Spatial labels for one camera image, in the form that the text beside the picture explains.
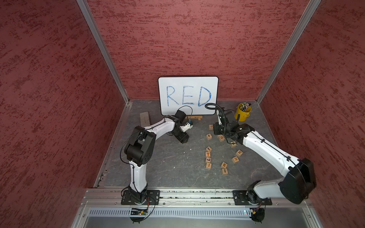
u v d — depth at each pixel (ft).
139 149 1.67
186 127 2.87
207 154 2.87
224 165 2.73
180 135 2.80
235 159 2.80
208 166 2.72
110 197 2.50
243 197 2.43
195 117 3.38
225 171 2.66
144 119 3.45
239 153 2.89
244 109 3.19
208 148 2.94
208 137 3.12
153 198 2.44
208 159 2.80
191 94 3.20
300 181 1.33
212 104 1.97
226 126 2.03
